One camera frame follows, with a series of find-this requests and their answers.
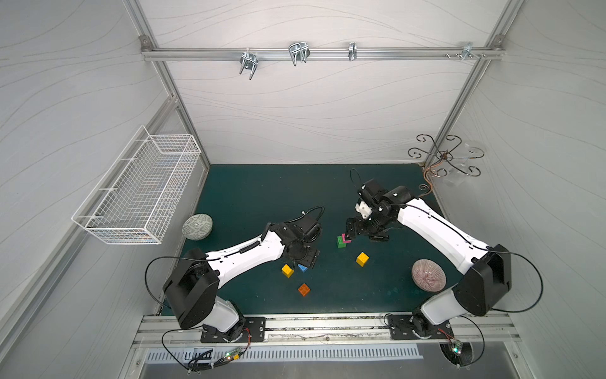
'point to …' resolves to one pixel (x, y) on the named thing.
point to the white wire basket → (135, 200)
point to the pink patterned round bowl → (429, 275)
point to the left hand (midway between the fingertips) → (309, 259)
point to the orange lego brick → (304, 289)
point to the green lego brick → (340, 242)
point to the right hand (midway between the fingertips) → (356, 237)
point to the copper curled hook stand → (443, 156)
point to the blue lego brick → (302, 268)
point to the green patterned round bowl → (197, 227)
